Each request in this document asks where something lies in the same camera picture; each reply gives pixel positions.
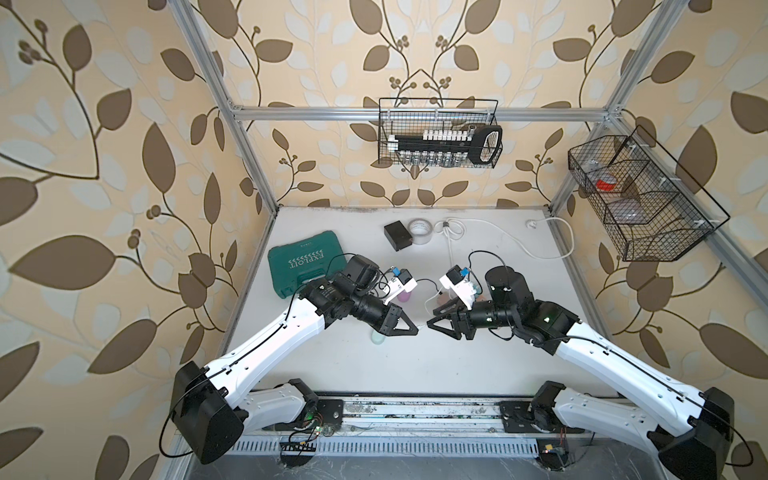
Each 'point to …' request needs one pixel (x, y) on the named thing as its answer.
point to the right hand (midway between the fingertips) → (432, 319)
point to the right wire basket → (647, 205)
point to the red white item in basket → (602, 185)
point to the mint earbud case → (377, 338)
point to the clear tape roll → (421, 230)
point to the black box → (397, 235)
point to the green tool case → (295, 264)
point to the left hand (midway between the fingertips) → (411, 328)
